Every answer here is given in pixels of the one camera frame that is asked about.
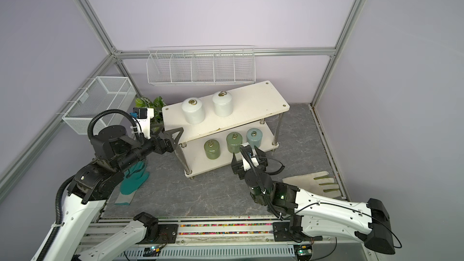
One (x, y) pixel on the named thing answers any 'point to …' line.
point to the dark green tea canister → (212, 148)
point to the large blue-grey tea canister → (254, 141)
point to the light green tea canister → (234, 141)
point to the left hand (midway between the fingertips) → (173, 129)
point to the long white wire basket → (202, 64)
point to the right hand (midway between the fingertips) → (246, 151)
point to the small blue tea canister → (254, 136)
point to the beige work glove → (318, 183)
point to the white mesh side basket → (104, 93)
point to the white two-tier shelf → (215, 127)
